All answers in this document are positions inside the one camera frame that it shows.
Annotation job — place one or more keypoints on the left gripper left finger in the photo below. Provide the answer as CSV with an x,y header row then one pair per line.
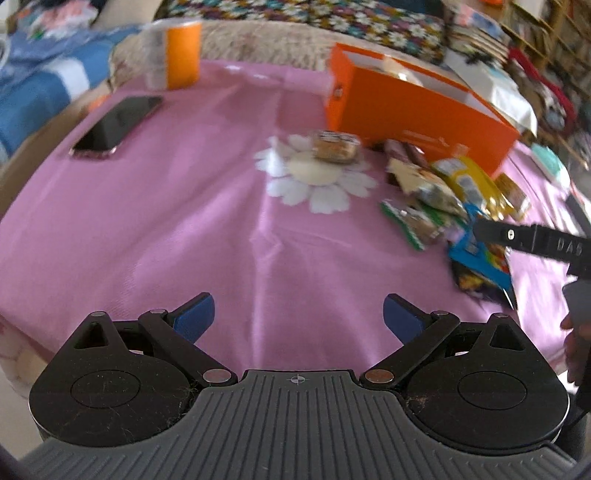
x,y
114,383

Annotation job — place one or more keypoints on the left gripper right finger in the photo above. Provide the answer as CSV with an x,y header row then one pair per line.
x,y
476,386

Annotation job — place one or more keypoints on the Kaka yellow chips bag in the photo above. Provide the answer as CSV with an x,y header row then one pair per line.
x,y
472,185

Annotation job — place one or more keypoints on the orange cardboard box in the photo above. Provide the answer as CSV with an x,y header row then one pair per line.
x,y
439,115

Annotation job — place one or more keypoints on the person right hand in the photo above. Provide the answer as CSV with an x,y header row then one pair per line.
x,y
575,349

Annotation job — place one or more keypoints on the dark grey long box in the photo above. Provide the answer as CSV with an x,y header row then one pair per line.
x,y
578,214

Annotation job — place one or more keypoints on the teal tissue pack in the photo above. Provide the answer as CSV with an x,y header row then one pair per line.
x,y
551,166

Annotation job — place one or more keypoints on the blue snack packet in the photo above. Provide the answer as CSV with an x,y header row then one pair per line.
x,y
479,269

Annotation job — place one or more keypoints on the green white snack packet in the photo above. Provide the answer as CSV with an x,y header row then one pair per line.
x,y
421,224

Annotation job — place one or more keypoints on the silver beige snack packet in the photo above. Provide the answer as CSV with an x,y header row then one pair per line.
x,y
425,186

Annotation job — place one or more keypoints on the pink flower tablecloth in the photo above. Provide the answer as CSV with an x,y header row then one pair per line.
x,y
199,199

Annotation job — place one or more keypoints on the stack of books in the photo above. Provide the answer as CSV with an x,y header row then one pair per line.
x,y
477,36

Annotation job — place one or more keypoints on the small wrapped cake snack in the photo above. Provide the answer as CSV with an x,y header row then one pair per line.
x,y
336,147

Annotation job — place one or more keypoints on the right floral cushion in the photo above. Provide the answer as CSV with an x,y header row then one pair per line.
x,y
416,28

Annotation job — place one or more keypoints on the floral cushion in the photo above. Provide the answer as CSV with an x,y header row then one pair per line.
x,y
294,11
416,28

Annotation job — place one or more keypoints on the black smartphone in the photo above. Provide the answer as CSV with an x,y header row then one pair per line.
x,y
107,134

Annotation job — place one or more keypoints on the blue striped blanket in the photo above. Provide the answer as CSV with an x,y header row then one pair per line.
x,y
42,77

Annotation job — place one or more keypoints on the left floral cushion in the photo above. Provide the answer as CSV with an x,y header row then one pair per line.
x,y
294,11

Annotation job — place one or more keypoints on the orange paper cup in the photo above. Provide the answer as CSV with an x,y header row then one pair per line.
x,y
171,49

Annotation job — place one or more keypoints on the sofa with quilted cover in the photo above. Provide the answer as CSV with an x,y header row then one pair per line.
x,y
282,43

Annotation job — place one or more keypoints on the beige plain cushion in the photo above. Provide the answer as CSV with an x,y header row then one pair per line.
x,y
120,13

